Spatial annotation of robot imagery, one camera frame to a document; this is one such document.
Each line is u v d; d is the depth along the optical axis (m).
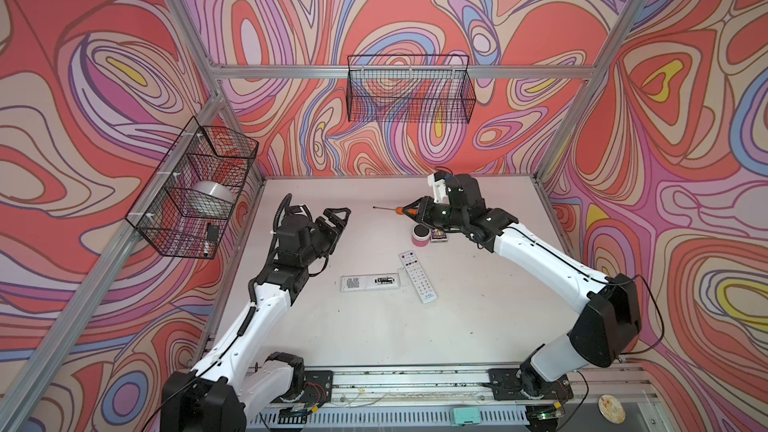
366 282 0.90
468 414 0.65
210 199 0.70
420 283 0.89
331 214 0.70
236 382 0.41
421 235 0.96
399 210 0.78
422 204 0.73
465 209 0.60
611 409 0.70
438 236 0.99
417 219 0.71
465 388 0.75
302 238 0.61
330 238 0.70
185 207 0.74
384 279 0.91
